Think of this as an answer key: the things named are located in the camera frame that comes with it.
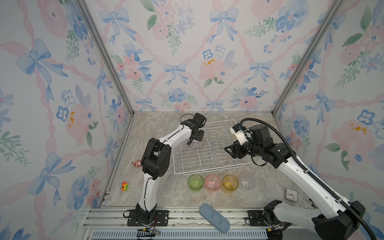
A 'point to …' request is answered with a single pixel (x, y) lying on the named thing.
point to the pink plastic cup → (212, 183)
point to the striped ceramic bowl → (196, 143)
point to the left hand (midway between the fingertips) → (197, 134)
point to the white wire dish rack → (211, 155)
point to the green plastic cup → (195, 182)
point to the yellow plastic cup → (230, 183)
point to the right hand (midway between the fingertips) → (230, 144)
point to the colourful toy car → (124, 186)
